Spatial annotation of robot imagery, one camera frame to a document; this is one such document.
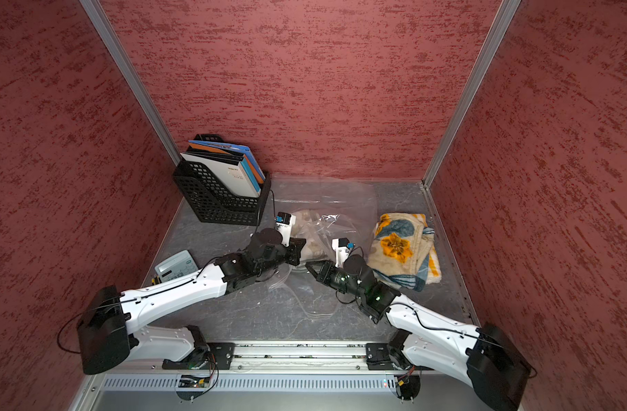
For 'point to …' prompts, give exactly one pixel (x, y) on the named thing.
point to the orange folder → (216, 149)
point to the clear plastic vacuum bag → (325, 210)
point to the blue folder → (241, 149)
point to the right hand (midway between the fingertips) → (305, 271)
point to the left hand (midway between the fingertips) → (304, 245)
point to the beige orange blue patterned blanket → (403, 253)
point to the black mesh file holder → (210, 200)
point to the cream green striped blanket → (309, 226)
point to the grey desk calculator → (178, 265)
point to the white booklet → (228, 177)
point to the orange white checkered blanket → (434, 268)
